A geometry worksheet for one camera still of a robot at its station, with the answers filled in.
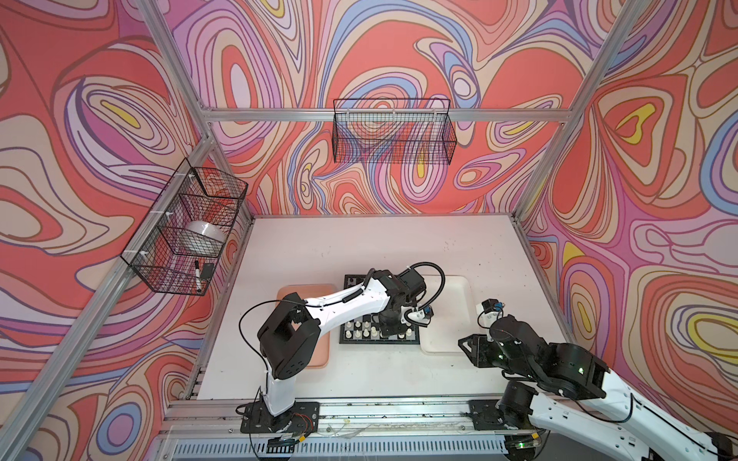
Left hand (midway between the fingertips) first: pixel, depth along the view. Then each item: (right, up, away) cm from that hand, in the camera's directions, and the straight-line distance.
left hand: (396, 326), depth 83 cm
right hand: (+16, -2, -13) cm, 21 cm away
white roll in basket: (-49, +26, -13) cm, 57 cm away
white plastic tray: (+16, -3, +3) cm, 17 cm away
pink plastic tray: (-23, -10, +2) cm, 25 cm away
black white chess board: (-9, -1, +1) cm, 9 cm away
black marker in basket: (-52, +16, -11) cm, 55 cm away
